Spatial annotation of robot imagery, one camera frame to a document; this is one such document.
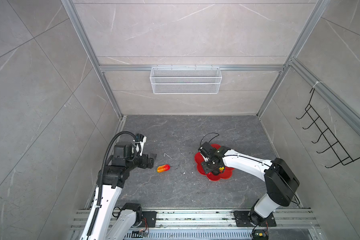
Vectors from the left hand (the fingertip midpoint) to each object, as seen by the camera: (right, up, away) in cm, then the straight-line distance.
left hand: (146, 150), depth 72 cm
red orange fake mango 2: (+6, -13, +16) cm, 21 cm away
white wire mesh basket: (+20, +44, +29) cm, 56 cm away
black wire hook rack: (+83, -1, -14) cm, 84 cm away
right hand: (+33, -12, +16) cm, 38 cm away
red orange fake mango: (+42, -15, +17) cm, 47 cm away
